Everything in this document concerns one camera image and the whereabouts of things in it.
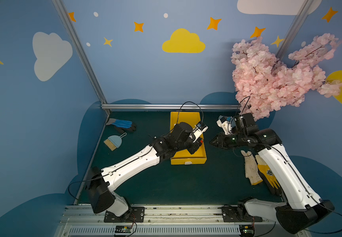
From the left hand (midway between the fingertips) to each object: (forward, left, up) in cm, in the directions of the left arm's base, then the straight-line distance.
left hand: (200, 135), depth 71 cm
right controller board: (-36, -25, -31) cm, 54 cm away
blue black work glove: (+26, +52, -27) cm, 64 cm away
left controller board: (-37, +37, -30) cm, 60 cm away
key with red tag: (+3, -2, -9) cm, 10 cm away
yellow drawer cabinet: (+20, +1, -9) cm, 22 cm away
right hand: (-2, -6, -1) cm, 6 cm away
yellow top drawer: (-8, 0, -8) cm, 11 cm away
